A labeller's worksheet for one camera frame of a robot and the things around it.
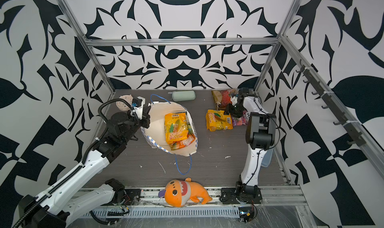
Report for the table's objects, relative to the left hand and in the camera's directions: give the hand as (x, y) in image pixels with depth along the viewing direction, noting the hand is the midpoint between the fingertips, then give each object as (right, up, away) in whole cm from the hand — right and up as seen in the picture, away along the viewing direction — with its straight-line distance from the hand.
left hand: (148, 103), depth 71 cm
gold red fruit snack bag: (+42, +5, +37) cm, 56 cm away
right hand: (+45, -5, +28) cm, 53 cm away
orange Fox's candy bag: (+14, -22, +13) cm, 30 cm away
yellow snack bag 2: (+11, -13, +19) cm, 25 cm away
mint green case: (+13, +7, +45) cm, 47 cm away
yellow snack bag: (+36, -10, +26) cm, 45 cm away
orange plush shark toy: (+14, -40, -3) cm, 43 cm away
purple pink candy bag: (+54, -10, +28) cm, 62 cm away
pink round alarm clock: (-29, -1, +37) cm, 48 cm away
